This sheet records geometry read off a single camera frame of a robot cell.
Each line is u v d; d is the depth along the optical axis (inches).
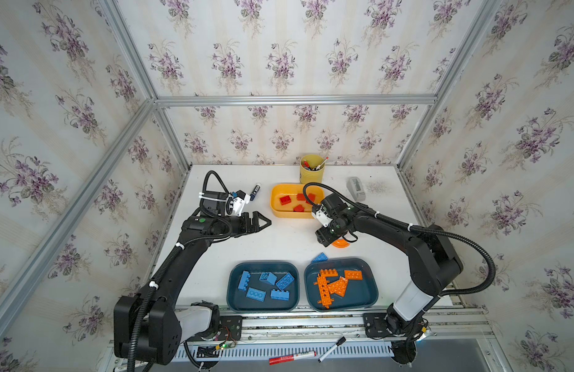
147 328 15.0
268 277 31.9
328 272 32.9
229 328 28.6
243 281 31.5
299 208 39.4
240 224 27.2
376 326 28.9
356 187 42.5
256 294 31.5
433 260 17.9
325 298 30.7
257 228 26.8
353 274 33.0
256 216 27.4
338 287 31.4
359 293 31.6
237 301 30.7
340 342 27.9
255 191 42.3
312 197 41.4
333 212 28.3
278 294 30.7
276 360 26.5
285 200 41.0
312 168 41.2
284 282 32.3
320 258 34.7
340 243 36.5
